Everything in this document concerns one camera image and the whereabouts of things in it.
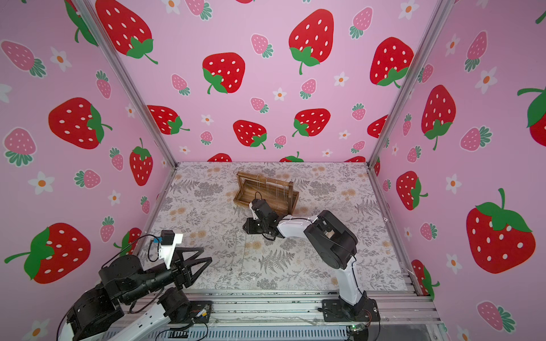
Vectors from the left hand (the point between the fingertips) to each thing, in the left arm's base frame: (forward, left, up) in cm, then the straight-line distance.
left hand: (207, 255), depth 59 cm
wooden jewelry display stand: (+43, -19, -26) cm, 54 cm away
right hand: (+24, -5, -24) cm, 34 cm away
